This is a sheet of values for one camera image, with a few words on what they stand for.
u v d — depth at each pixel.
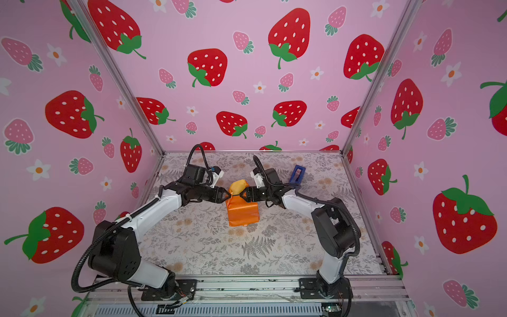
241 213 0.87
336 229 0.48
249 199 0.81
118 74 0.86
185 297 0.71
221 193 0.77
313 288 0.73
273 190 0.72
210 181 0.75
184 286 0.75
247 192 0.81
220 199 0.77
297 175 1.04
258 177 0.84
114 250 0.43
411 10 0.69
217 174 0.79
